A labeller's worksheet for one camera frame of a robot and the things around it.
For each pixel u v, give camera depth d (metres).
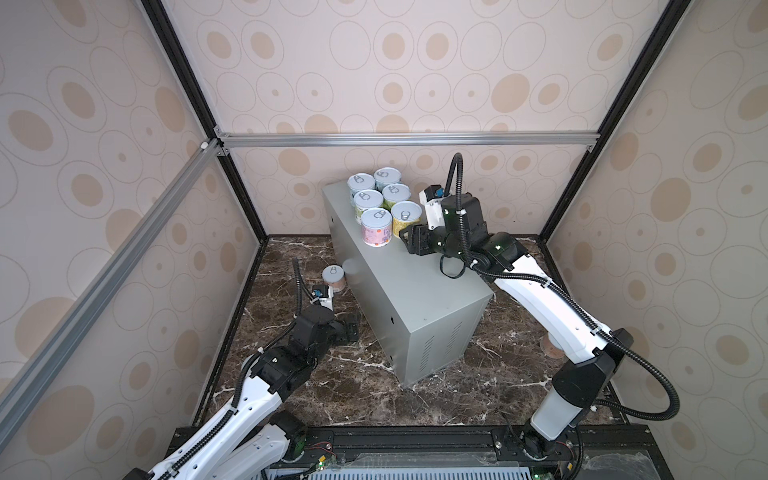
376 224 0.68
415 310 0.61
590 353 0.43
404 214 0.70
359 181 0.78
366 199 0.74
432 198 0.61
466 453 0.73
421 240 0.62
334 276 1.02
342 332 0.67
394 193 0.76
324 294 0.65
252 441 0.58
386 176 0.80
